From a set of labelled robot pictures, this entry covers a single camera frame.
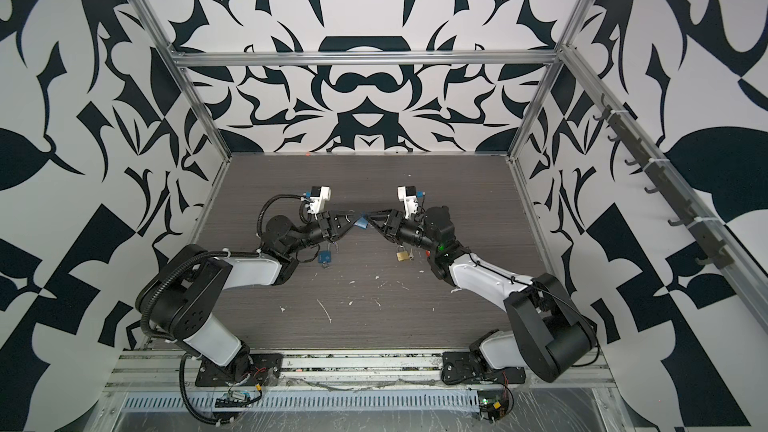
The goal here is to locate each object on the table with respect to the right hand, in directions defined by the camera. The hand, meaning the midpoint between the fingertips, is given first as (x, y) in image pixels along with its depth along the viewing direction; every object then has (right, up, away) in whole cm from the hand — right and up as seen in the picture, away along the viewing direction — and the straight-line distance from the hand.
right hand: (368, 220), depth 74 cm
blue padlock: (-1, -1, +1) cm, 2 cm away
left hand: (-1, +2, 0) cm, 3 cm away
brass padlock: (+10, -13, +20) cm, 25 cm away
